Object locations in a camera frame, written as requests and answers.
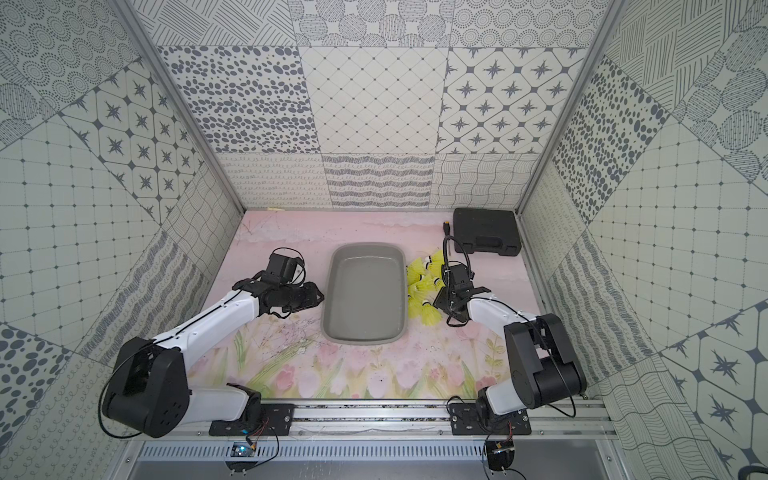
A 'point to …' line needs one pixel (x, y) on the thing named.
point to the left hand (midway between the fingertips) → (327, 299)
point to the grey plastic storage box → (365, 295)
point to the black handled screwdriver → (446, 228)
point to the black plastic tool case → (490, 231)
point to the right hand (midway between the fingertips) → (447, 307)
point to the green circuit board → (241, 449)
